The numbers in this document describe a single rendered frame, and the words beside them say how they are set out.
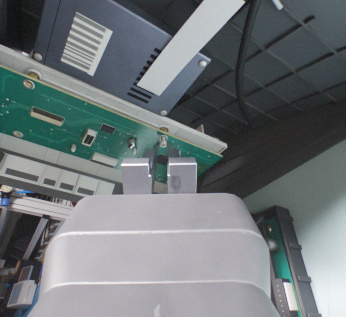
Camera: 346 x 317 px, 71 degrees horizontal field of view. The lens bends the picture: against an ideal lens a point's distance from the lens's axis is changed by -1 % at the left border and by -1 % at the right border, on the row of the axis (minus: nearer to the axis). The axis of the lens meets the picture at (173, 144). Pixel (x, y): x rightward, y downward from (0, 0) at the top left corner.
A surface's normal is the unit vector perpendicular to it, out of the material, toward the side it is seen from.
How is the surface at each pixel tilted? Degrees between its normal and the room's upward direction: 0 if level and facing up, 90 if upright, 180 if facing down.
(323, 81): 90
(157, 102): 90
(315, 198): 0
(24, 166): 90
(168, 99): 90
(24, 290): 40
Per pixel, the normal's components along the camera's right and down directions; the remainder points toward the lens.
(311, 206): -0.85, -0.33
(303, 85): -0.20, 0.92
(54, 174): 0.46, -0.07
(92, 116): 0.02, 0.76
